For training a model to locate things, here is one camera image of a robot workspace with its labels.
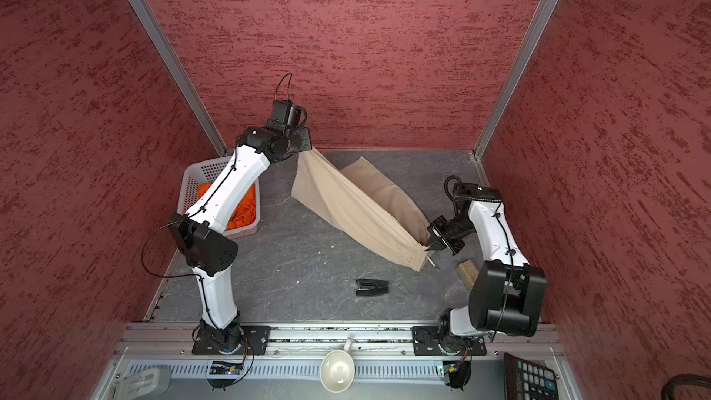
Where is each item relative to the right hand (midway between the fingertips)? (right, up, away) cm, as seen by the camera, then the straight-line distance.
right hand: (423, 250), depth 77 cm
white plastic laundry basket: (-78, +23, +28) cm, 86 cm away
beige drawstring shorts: (-17, +12, +5) cm, 21 cm away
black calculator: (+24, -30, -9) cm, 40 cm away
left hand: (-37, +31, +7) cm, 49 cm away
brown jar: (+15, -9, +6) cm, 19 cm away
